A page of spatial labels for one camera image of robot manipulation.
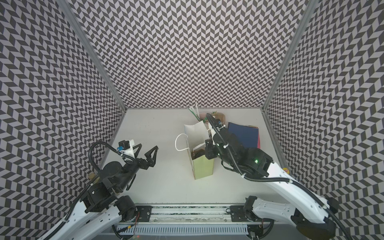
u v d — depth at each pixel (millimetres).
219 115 1041
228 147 411
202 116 1007
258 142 925
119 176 470
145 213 725
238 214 728
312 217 378
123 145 534
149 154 583
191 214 738
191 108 939
